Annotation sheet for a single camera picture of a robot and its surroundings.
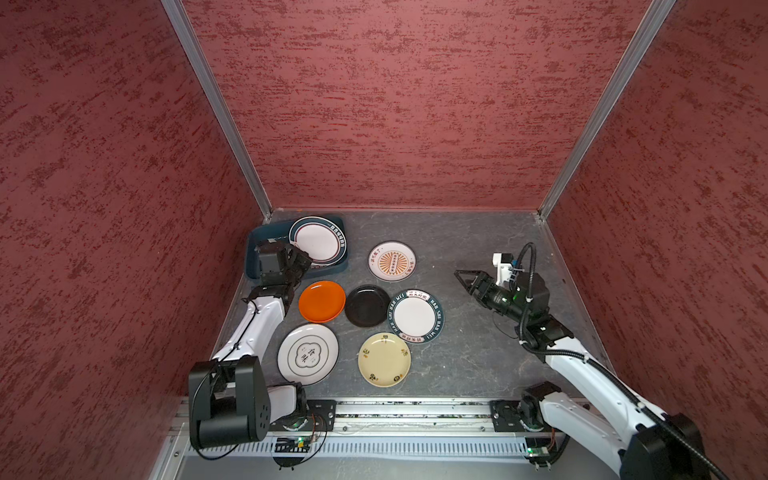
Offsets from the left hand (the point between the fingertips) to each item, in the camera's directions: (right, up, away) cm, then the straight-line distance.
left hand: (311, 256), depth 87 cm
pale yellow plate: (+22, -29, -6) cm, 37 cm away
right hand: (+41, -7, -10) cm, 43 cm away
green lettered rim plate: (+32, -19, +5) cm, 38 cm away
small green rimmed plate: (+2, +5, +7) cm, 9 cm away
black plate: (+16, -17, +10) cm, 25 cm away
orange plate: (+2, -15, +7) cm, 17 cm away
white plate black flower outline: (0, -28, -4) cm, 28 cm away
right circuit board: (+60, -46, -16) cm, 77 cm away
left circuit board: (0, -45, -16) cm, 48 cm away
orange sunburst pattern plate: (+24, -3, +19) cm, 31 cm away
